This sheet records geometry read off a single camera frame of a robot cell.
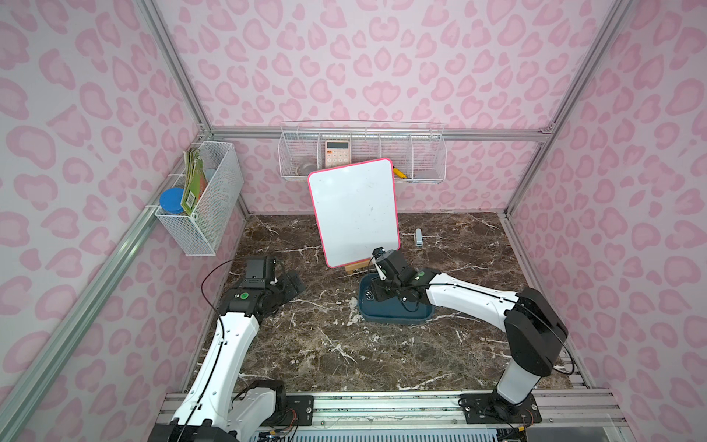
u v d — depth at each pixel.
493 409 0.65
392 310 0.75
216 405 0.40
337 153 0.95
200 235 0.73
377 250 0.79
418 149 1.03
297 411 0.72
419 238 1.07
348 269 0.97
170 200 0.64
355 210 0.91
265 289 0.59
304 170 0.93
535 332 0.45
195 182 0.73
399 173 0.97
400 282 0.66
